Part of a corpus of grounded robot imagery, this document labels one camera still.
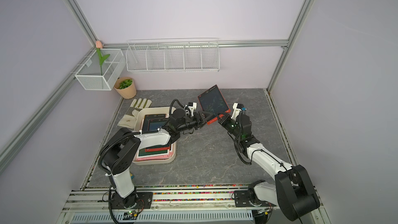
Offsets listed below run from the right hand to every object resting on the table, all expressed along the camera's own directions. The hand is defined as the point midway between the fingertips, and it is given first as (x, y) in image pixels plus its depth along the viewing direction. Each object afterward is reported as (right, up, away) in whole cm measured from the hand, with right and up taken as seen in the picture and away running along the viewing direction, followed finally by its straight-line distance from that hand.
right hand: (215, 111), depth 80 cm
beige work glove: (-57, -7, +24) cm, 63 cm away
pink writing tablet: (-32, -27, +6) cm, 42 cm away
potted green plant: (-62, +16, +28) cm, 69 cm away
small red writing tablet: (-1, +5, +6) cm, 7 cm away
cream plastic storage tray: (-41, -1, +25) cm, 48 cm away
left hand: (-1, -3, 0) cm, 4 cm away
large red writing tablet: (-39, -10, +23) cm, 46 cm away
